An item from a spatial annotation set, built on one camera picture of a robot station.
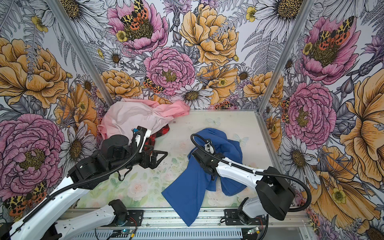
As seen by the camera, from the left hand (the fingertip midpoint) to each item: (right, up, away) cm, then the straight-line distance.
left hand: (158, 155), depth 64 cm
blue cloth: (+11, -23, +17) cm, 31 cm away
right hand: (+25, -8, +22) cm, 34 cm away
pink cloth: (-33, +19, +38) cm, 54 cm away
